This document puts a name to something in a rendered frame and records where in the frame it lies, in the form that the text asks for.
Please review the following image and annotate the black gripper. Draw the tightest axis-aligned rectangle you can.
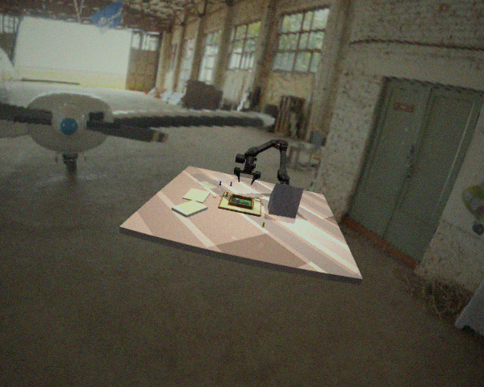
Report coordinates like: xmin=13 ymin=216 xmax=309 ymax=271
xmin=234 ymin=167 xmax=261 ymax=185

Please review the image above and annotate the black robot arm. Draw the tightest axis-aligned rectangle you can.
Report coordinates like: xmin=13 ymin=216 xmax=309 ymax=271
xmin=236 ymin=139 xmax=290 ymax=185

